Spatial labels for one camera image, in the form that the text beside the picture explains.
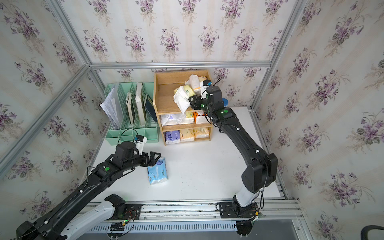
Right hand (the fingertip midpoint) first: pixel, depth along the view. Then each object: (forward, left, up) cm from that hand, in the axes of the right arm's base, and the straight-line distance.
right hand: (193, 98), depth 77 cm
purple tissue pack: (-6, +14, -28) cm, 32 cm away
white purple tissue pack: (-5, +14, -12) cm, 19 cm away
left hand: (-24, +19, -18) cm, 36 cm away
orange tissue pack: (-3, -4, -12) cm, 13 cm away
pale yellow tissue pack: (-4, +4, -28) cm, 29 cm away
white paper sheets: (+3, +48, -8) cm, 49 cm away
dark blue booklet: (+17, +32, -21) cm, 42 cm away
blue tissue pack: (-29, +19, -29) cm, 45 cm away
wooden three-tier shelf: (-4, +8, -17) cm, 19 cm away
